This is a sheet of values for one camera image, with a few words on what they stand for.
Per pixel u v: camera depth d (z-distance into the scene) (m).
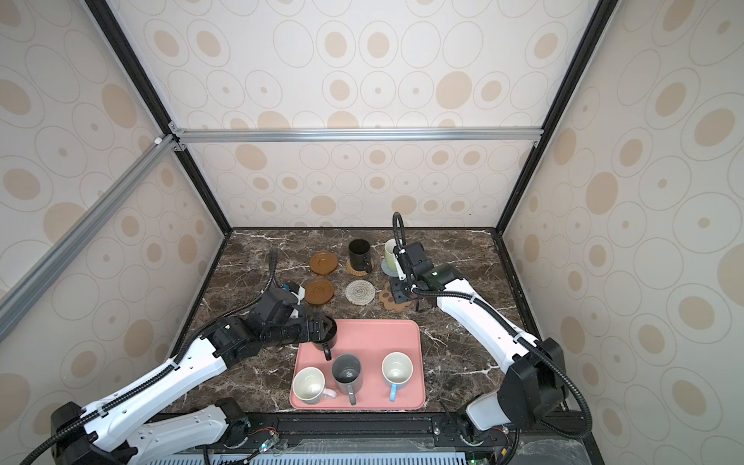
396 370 0.81
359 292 1.00
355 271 1.06
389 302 0.97
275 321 0.57
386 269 1.06
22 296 0.52
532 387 0.41
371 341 0.89
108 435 0.39
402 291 0.73
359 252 1.03
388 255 1.00
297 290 0.71
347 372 0.81
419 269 0.61
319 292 1.00
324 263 1.08
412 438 0.73
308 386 0.80
